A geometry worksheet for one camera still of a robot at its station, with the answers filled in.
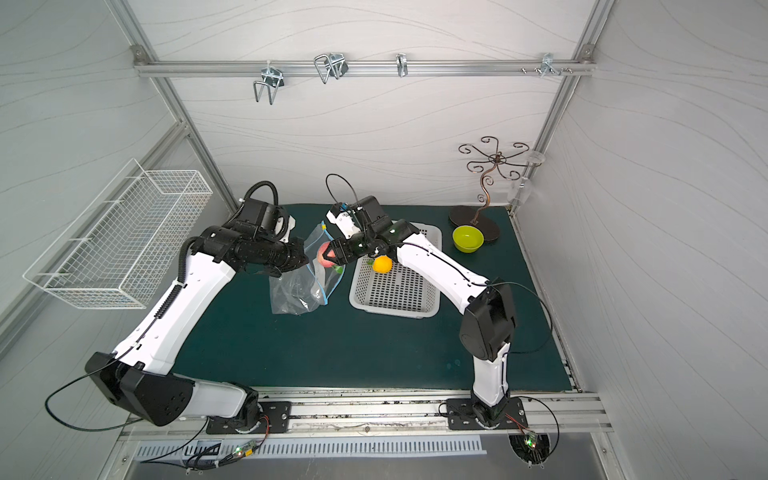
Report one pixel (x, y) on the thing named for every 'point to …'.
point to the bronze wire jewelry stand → (487, 147)
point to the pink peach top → (330, 254)
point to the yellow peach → (382, 264)
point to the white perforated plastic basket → (398, 293)
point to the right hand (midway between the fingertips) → (331, 250)
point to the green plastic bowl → (467, 238)
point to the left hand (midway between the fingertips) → (311, 260)
